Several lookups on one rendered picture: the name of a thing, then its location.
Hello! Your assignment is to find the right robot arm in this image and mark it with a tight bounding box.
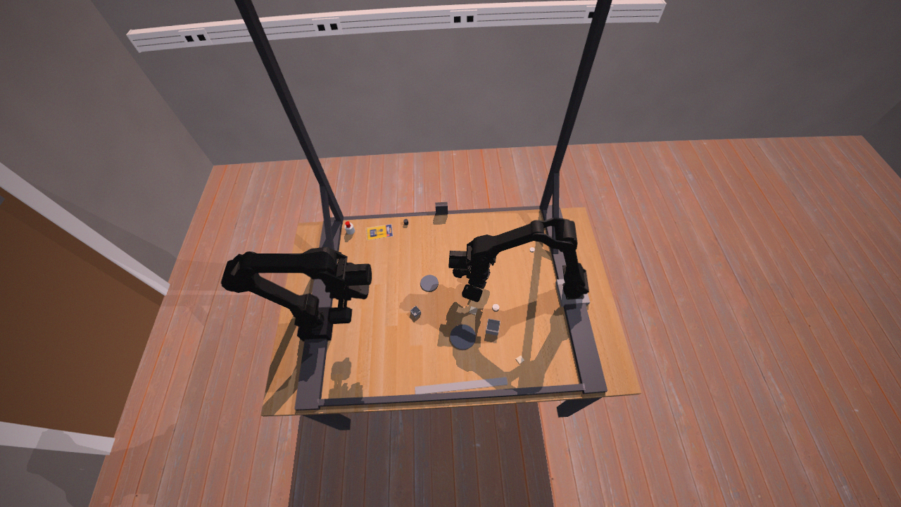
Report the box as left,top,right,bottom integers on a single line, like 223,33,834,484
221,247,372,330

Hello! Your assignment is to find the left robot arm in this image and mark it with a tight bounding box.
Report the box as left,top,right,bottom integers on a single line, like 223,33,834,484
448,218,589,299

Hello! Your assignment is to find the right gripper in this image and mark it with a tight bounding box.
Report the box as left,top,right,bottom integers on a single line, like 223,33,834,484
325,283,352,324

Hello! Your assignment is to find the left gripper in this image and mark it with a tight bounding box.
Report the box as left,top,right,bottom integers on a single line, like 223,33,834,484
462,263,494,302

